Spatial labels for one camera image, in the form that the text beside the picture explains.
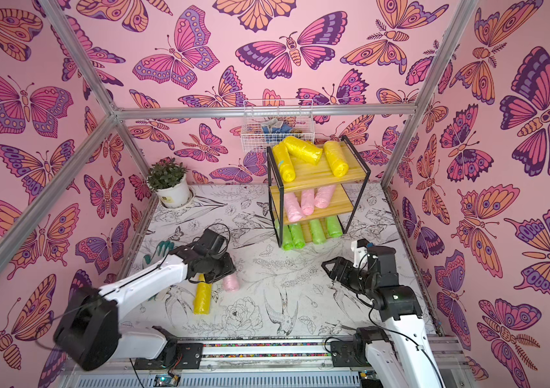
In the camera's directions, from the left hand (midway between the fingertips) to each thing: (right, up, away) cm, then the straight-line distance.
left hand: (237, 267), depth 86 cm
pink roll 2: (+25, +24, 0) cm, 34 cm away
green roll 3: (+31, +11, +11) cm, 34 cm away
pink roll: (+20, +21, -2) cm, 29 cm away
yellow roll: (-12, -9, -2) cm, 15 cm away
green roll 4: (+38, +13, +14) cm, 42 cm away
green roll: (+18, +8, +9) cm, 22 cm away
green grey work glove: (-31, +5, +9) cm, 33 cm away
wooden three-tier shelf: (+40, +24, +7) cm, 47 cm away
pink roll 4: (-1, -3, -7) cm, 7 cm away
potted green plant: (-31, +33, +14) cm, 47 cm away
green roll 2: (+22, +10, +11) cm, 27 cm away
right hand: (+31, +3, -12) cm, 33 cm away
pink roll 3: (+31, +26, +2) cm, 41 cm away
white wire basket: (+7, +51, +9) cm, 52 cm away
